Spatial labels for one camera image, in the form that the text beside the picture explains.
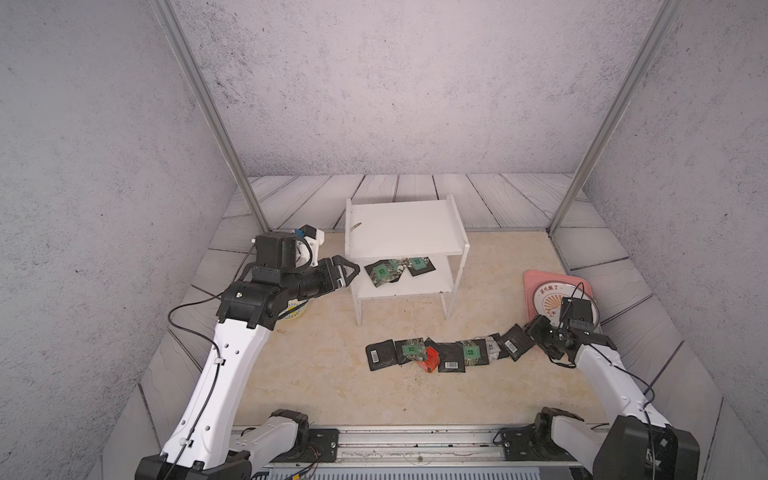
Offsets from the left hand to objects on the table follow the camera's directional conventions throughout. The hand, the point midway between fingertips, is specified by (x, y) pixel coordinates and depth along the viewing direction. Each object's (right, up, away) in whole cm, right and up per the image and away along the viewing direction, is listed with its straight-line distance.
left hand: (355, 272), depth 67 cm
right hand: (+48, -17, +19) cm, 55 cm away
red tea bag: (+20, -27, +20) cm, 39 cm away
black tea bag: (+25, -26, +22) cm, 42 cm away
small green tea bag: (+16, 0, +24) cm, 29 cm away
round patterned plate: (+59, -11, +32) cm, 68 cm away
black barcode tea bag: (+5, -26, +23) cm, 35 cm away
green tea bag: (+6, -1, +20) cm, 21 cm away
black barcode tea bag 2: (+45, -22, +23) cm, 55 cm away
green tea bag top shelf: (+15, -24, +23) cm, 36 cm away
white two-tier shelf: (+11, +5, +6) cm, 14 cm away
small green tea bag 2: (+32, -25, +21) cm, 45 cm away
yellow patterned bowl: (-11, -8, -7) cm, 15 cm away
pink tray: (+60, -5, +43) cm, 74 cm away
